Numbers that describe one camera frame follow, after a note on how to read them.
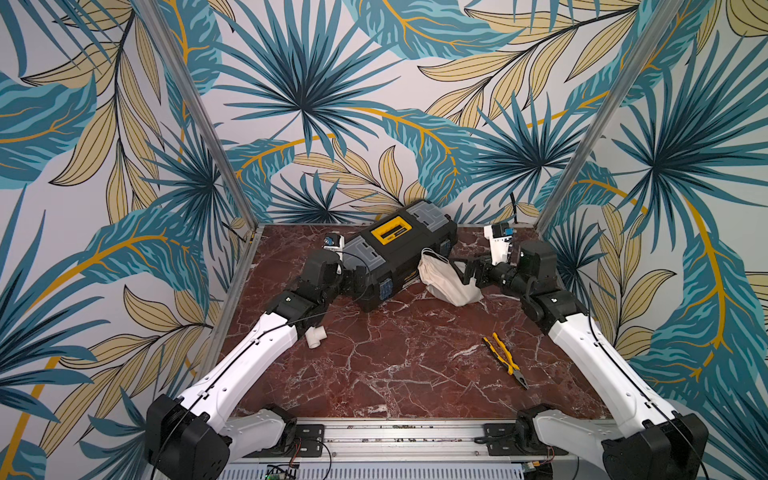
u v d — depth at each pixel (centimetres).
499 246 65
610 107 84
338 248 67
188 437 37
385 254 88
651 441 37
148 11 67
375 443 75
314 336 88
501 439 73
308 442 72
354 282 69
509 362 86
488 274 65
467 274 66
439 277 85
